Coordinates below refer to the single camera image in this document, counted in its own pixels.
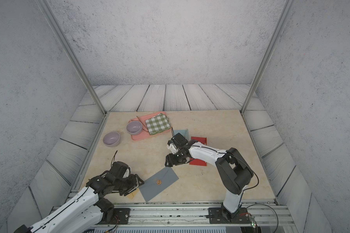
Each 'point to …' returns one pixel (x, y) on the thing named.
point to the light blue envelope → (185, 133)
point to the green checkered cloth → (158, 123)
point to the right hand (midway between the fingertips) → (170, 164)
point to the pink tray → (145, 133)
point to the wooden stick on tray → (142, 124)
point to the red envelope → (197, 161)
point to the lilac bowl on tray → (134, 127)
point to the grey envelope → (154, 185)
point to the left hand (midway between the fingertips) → (143, 186)
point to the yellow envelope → (131, 195)
